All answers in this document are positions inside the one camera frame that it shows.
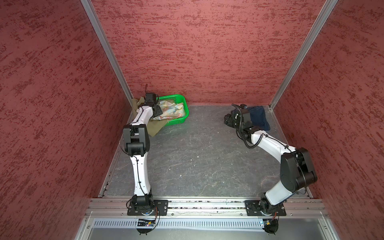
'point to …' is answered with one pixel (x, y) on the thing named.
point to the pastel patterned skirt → (170, 109)
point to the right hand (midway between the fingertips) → (228, 120)
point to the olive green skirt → (152, 125)
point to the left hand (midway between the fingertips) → (155, 114)
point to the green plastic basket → (177, 99)
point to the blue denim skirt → (258, 118)
